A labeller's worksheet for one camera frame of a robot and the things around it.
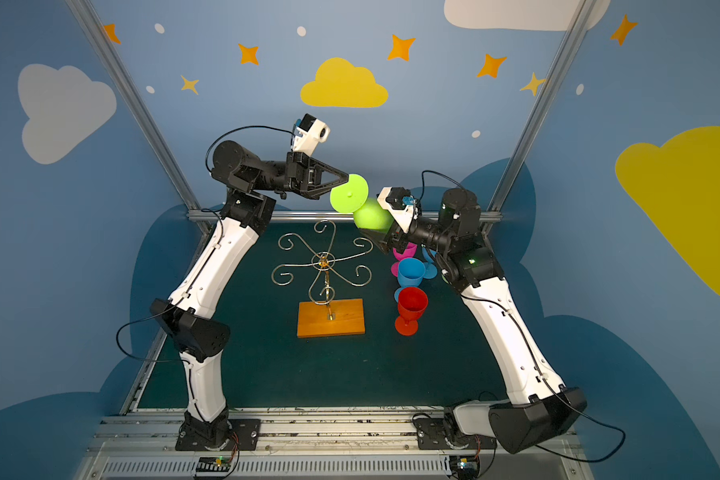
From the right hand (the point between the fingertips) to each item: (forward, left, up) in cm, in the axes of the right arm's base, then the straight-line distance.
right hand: (375, 207), depth 63 cm
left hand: (-4, +6, +10) cm, 13 cm away
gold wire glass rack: (-5, +11, -14) cm, 18 cm away
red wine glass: (-6, -11, -29) cm, 32 cm away
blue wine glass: (+5, -11, -31) cm, 33 cm away
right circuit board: (-41, -25, -49) cm, 68 cm away
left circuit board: (-44, +38, -48) cm, 75 cm away
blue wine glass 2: (+19, -21, -45) cm, 53 cm away
